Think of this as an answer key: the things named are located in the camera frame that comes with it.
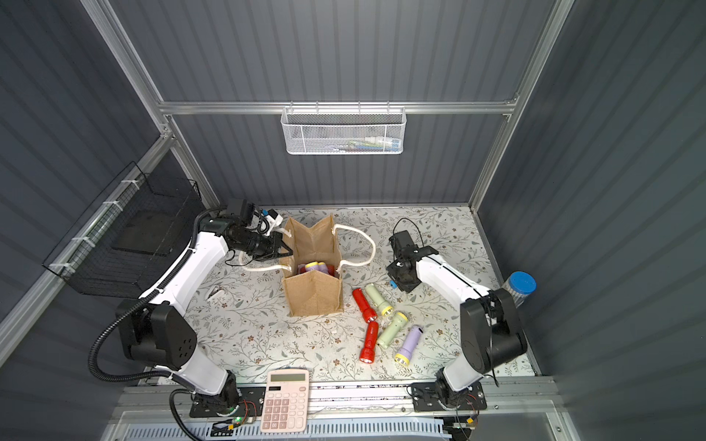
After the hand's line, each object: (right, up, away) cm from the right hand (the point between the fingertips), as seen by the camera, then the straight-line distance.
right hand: (396, 276), depth 90 cm
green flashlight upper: (-4, -10, -2) cm, 11 cm away
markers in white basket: (-9, +44, +2) cm, 45 cm away
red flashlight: (-10, -11, -2) cm, 14 cm away
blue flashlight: (-2, -2, -4) cm, 5 cm away
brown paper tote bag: (-27, -4, -7) cm, 28 cm away
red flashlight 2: (-22, +2, +6) cm, 23 cm away
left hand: (-32, +8, -9) cm, 34 cm away
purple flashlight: (-32, +3, +2) cm, 32 cm away
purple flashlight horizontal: (-26, +3, +1) cm, 27 cm away
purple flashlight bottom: (+1, -21, -11) cm, 24 cm away
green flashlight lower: (0, -13, -5) cm, 14 cm away
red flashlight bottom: (-10, -21, -11) cm, 26 cm away
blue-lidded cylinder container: (+32, 0, -14) cm, 35 cm away
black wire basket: (-75, +13, -16) cm, 78 cm away
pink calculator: (-32, -30, -18) cm, 47 cm away
